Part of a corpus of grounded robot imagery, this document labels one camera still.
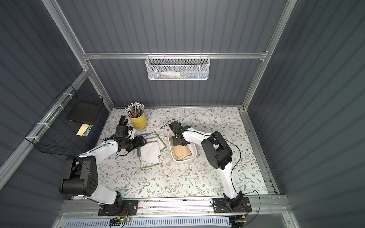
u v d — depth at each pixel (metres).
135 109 0.97
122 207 0.70
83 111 0.84
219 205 0.73
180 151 0.94
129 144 0.79
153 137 1.01
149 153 0.93
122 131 0.75
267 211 0.73
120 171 0.87
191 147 0.96
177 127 0.81
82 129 0.75
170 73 0.91
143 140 0.87
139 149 0.94
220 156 0.55
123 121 1.11
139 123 1.02
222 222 0.71
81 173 0.94
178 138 0.73
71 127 0.76
